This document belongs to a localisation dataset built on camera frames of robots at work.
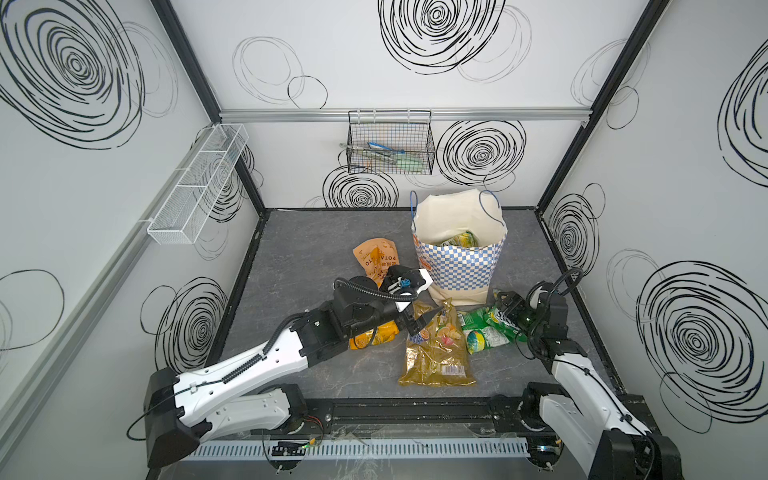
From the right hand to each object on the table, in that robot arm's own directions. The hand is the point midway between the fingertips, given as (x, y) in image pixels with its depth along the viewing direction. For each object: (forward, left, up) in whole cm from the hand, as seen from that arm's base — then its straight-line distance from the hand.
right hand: (504, 299), depth 86 cm
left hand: (-10, +24, +23) cm, 35 cm away
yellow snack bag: (+24, +8, -1) cm, 25 cm away
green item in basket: (+30, +28, +26) cm, 48 cm away
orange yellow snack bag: (-10, +36, -2) cm, 37 cm away
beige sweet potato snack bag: (+16, +38, -2) cm, 42 cm away
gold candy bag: (-15, +21, -3) cm, 26 cm away
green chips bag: (-7, +6, -4) cm, 10 cm away
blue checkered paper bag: (+3, +14, +10) cm, 18 cm away
